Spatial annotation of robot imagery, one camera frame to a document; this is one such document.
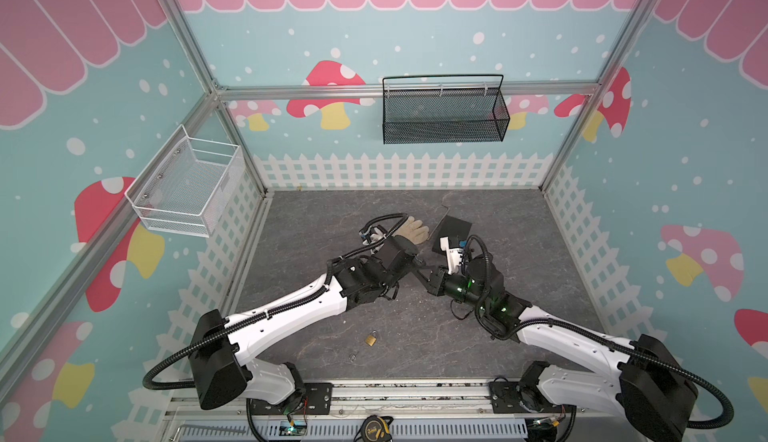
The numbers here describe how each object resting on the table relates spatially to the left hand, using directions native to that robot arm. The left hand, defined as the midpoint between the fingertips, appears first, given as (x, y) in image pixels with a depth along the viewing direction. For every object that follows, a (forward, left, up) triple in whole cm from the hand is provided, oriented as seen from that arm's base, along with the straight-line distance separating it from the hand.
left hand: (410, 261), depth 76 cm
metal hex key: (+29, -12, -20) cm, 37 cm away
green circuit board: (-34, +27, -23) cm, 49 cm away
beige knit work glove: (+25, -3, -20) cm, 33 cm away
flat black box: (+29, -19, -24) cm, 42 cm away
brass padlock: (-14, +10, -20) cm, 26 cm away
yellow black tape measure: (-34, +7, -18) cm, 39 cm away
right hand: (-3, 0, 0) cm, 3 cm away
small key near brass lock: (-18, +15, -21) cm, 32 cm away
